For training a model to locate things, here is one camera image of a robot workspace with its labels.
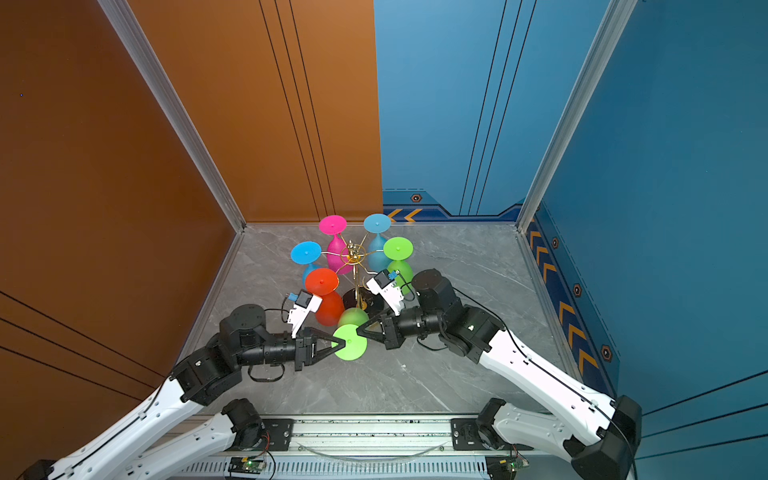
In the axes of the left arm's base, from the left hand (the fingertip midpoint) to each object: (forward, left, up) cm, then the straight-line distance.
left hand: (343, 345), depth 61 cm
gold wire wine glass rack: (+22, 0, +3) cm, 22 cm away
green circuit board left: (-18, +25, -28) cm, 42 cm away
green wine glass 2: (+24, -12, +3) cm, 26 cm away
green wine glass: (0, -3, 0) cm, 3 cm away
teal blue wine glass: (+32, -5, +3) cm, 33 cm away
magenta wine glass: (+32, +6, +3) cm, 32 cm away
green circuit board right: (-18, -37, -27) cm, 49 cm away
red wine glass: (+14, +6, +3) cm, 15 cm away
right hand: (+2, -3, +1) cm, 4 cm away
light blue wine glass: (+22, +12, +3) cm, 25 cm away
